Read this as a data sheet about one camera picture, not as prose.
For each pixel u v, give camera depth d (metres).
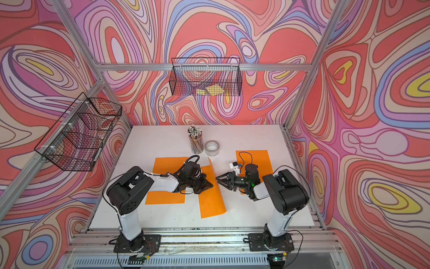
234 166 0.87
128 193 0.49
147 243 0.72
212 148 1.07
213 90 0.91
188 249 0.72
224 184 0.83
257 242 0.73
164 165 1.01
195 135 0.92
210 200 0.87
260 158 1.02
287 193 0.48
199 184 0.82
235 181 0.79
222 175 0.84
